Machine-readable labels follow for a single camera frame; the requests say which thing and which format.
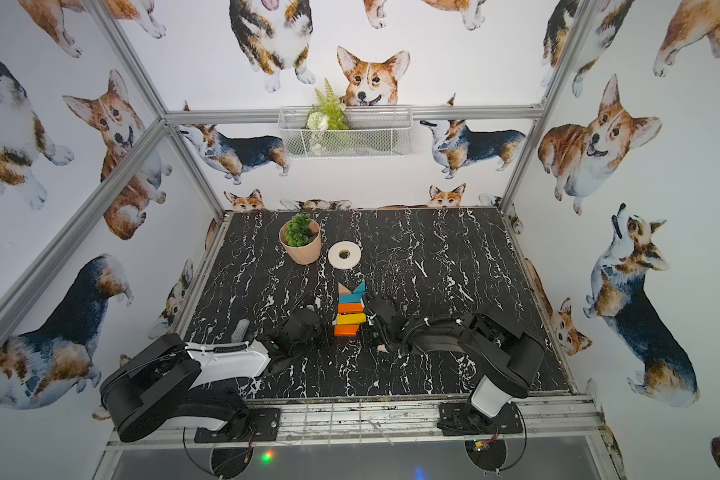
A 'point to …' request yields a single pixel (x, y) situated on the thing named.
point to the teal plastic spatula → (240, 331)
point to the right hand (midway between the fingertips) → (356, 334)
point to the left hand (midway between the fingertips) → (339, 326)
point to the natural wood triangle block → (342, 290)
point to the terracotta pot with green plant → (301, 238)
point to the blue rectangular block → (350, 298)
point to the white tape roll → (344, 255)
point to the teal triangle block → (360, 288)
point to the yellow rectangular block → (346, 319)
